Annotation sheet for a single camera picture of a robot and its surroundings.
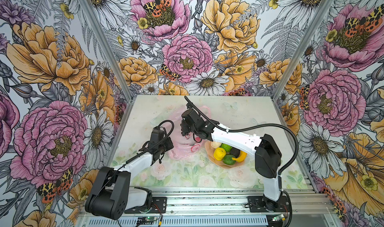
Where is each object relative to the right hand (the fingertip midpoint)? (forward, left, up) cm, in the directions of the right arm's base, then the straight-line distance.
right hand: (186, 125), depth 85 cm
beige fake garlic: (-7, -16, -10) cm, 21 cm away
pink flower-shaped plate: (-10, -13, -13) cm, 21 cm away
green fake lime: (-16, -22, -10) cm, 29 cm away
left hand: (-6, +10, -13) cm, 17 cm away
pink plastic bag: (-8, +1, -11) cm, 14 cm away
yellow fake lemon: (-13, -18, -10) cm, 24 cm away
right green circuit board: (-42, -44, -17) cm, 63 cm away
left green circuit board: (-41, +19, -17) cm, 48 cm away
